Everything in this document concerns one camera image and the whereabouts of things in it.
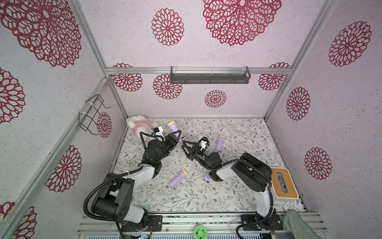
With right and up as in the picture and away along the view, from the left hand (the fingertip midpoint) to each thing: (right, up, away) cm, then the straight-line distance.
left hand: (182, 133), depth 82 cm
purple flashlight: (-4, +3, -2) cm, 5 cm away
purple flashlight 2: (+25, -7, +21) cm, 34 cm away
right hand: (0, -6, -4) cm, 7 cm away
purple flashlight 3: (-2, -27, +5) cm, 28 cm away
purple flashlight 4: (+14, -26, +5) cm, 30 cm away
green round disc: (+9, -45, -14) cm, 48 cm away
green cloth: (+55, -45, -11) cm, 72 cm away
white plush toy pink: (-31, +7, +24) cm, 40 cm away
